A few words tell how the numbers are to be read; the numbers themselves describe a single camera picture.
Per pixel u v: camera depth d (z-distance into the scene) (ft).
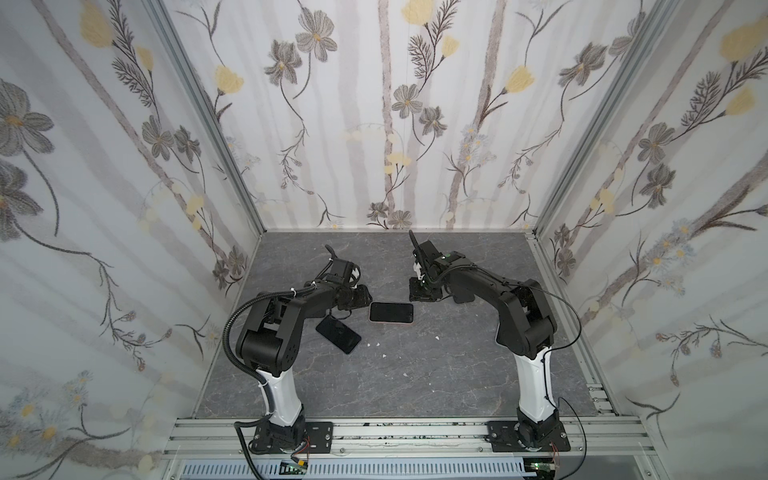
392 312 3.15
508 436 2.41
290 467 2.36
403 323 3.14
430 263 2.51
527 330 1.77
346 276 2.65
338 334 2.99
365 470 2.30
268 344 1.64
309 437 2.40
